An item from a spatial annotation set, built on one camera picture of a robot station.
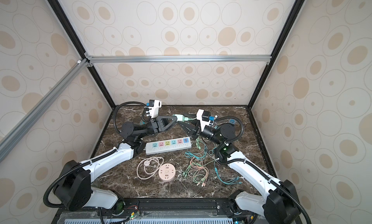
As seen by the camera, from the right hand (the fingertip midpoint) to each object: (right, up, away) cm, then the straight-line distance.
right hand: (182, 120), depth 60 cm
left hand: (-1, -1, -4) cm, 4 cm away
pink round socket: (-10, -30, +23) cm, 39 cm away
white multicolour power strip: (-11, -17, +34) cm, 40 cm away
